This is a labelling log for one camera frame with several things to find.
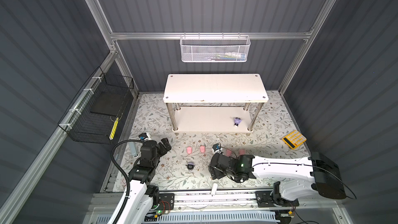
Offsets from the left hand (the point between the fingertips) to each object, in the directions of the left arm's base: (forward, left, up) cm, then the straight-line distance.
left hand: (160, 143), depth 82 cm
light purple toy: (+13, -45, -2) cm, 47 cm away
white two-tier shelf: (+36, -34, -10) cm, 51 cm away
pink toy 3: (-3, -38, -11) cm, 39 cm away
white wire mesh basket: (+75, -37, +11) cm, 85 cm away
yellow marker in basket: (0, +17, +16) cm, 24 cm away
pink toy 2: (0, -23, -9) cm, 24 cm away
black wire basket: (+7, +30, +17) cm, 35 cm away
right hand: (-14, -28, -5) cm, 32 cm away
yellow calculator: (+2, -79, -9) cm, 80 cm away
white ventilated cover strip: (-33, -23, -12) cm, 42 cm away
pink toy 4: (-4, -45, -9) cm, 46 cm away
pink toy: (0, -15, -9) cm, 17 cm away
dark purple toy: (-11, -15, -7) cm, 20 cm away
